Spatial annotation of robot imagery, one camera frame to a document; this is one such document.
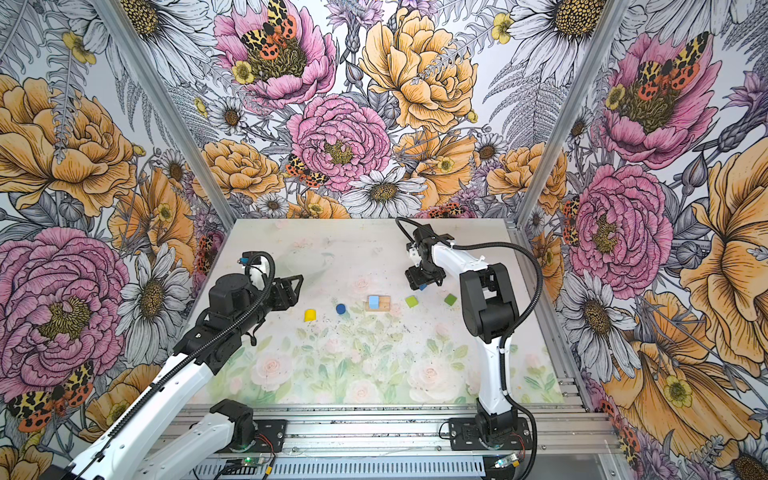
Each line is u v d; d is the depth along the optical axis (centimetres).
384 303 98
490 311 57
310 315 95
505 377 60
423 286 92
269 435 74
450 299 99
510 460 72
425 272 88
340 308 97
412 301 99
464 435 74
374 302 95
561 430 77
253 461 71
